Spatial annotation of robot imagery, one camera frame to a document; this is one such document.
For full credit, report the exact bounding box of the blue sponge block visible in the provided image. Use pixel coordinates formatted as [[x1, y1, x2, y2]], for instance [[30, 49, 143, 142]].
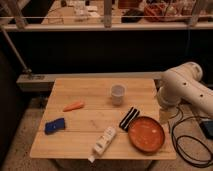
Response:
[[44, 118, 65, 135]]

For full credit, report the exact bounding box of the black object on shelf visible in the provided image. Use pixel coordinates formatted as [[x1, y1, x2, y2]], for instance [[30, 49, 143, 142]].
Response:
[[121, 9, 143, 23]]

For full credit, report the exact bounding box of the black floor cable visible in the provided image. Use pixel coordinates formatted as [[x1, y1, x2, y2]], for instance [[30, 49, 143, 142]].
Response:
[[167, 107, 213, 169]]

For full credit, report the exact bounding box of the diagonal metal support rod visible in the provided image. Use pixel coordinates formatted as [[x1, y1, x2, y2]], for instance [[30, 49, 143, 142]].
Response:
[[0, 26, 32, 76]]

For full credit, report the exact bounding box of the red basket on shelf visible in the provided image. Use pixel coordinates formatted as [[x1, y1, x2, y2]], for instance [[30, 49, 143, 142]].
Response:
[[144, 3, 185, 22]]

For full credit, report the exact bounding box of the orange round plate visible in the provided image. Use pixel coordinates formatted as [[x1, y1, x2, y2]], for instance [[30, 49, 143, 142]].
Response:
[[128, 116, 165, 153]]

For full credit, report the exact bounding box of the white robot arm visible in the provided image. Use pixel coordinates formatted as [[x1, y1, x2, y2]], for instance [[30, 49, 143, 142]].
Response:
[[156, 62, 213, 124]]

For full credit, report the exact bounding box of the orange carrot toy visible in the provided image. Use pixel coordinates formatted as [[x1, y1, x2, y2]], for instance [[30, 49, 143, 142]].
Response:
[[63, 102, 84, 112]]

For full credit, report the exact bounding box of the white squeeze bottle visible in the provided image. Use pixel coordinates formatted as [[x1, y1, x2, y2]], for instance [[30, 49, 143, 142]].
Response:
[[88, 126, 117, 163]]

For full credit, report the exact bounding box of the grey metal shelf rail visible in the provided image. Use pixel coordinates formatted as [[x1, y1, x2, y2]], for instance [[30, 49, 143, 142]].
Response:
[[0, 22, 213, 32]]

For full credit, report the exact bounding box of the translucent plastic cup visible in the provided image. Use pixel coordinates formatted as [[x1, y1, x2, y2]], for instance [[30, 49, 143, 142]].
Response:
[[110, 84, 125, 106]]

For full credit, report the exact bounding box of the black power adapter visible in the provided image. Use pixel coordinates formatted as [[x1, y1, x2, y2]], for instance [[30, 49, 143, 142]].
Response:
[[200, 121, 213, 140]]

